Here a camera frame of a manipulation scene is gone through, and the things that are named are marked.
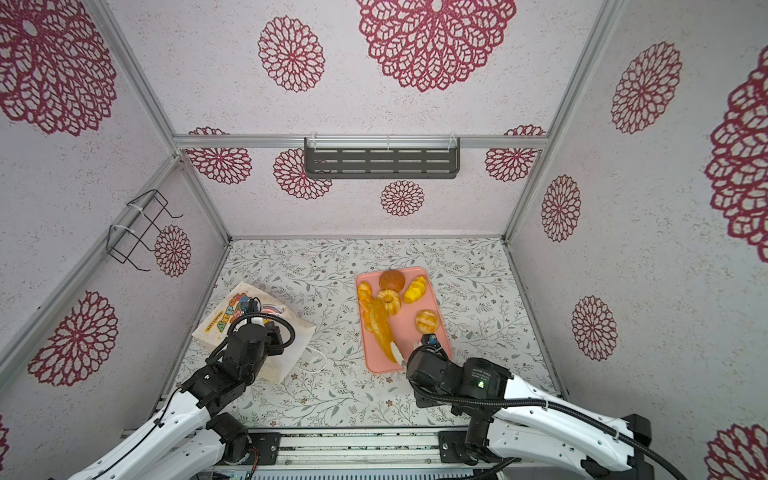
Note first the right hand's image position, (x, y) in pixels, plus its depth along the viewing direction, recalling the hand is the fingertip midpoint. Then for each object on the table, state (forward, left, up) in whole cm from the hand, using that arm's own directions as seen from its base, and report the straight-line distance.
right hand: (416, 387), depth 70 cm
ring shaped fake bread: (+31, +7, -10) cm, 34 cm away
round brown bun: (+39, +6, -10) cm, 41 cm away
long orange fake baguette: (+20, +10, -7) cm, 23 cm away
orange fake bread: (+32, +16, -11) cm, 38 cm away
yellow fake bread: (+23, -4, -10) cm, 26 cm away
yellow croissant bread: (+36, -1, -11) cm, 38 cm away
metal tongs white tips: (+10, +4, -4) cm, 11 cm away
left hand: (+14, +38, 0) cm, 40 cm away
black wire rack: (+33, +73, +20) cm, 82 cm away
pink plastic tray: (+21, +2, -15) cm, 26 cm away
